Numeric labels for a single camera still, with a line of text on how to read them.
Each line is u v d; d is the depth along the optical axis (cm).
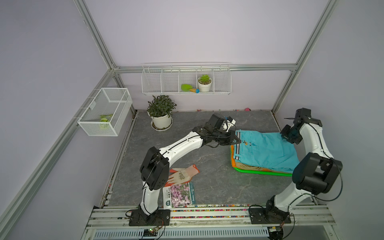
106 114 83
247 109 124
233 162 80
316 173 47
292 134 72
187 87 99
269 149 84
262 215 73
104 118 75
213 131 65
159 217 75
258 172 79
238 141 75
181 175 87
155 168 48
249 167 79
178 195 79
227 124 67
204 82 91
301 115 68
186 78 99
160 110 96
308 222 73
